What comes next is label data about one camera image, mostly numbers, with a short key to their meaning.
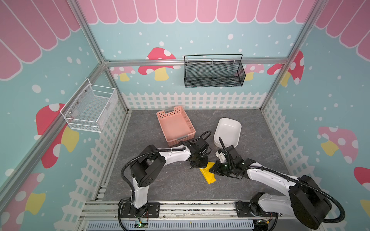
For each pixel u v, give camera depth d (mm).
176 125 1093
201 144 740
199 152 767
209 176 837
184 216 734
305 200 419
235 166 658
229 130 1076
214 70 943
